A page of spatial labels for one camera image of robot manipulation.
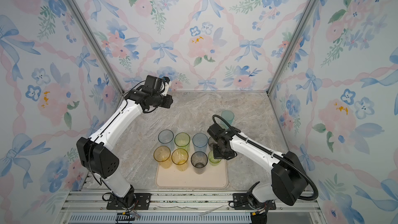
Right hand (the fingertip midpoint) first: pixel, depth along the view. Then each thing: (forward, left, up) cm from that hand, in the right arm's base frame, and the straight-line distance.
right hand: (220, 155), depth 82 cm
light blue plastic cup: (+8, +30, +5) cm, 31 cm away
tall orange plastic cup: (+3, +33, -5) cm, 33 cm away
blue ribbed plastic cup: (+6, +11, +3) cm, 13 cm away
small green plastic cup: (-2, +3, -4) cm, 5 cm away
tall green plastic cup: (+8, +21, +2) cm, 22 cm away
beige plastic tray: (-8, +3, -11) cm, 13 cm away
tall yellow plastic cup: (-1, +21, 0) cm, 21 cm away
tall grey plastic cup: (-2, +11, -2) cm, 12 cm away
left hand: (+23, +26, +19) cm, 40 cm away
